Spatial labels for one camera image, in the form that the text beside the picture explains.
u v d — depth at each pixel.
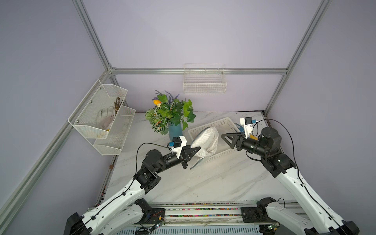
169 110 0.78
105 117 0.78
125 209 0.48
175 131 0.94
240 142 0.58
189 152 0.57
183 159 0.55
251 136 0.61
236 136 0.58
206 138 0.59
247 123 0.60
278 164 0.50
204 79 0.96
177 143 0.52
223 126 1.11
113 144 0.89
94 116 0.76
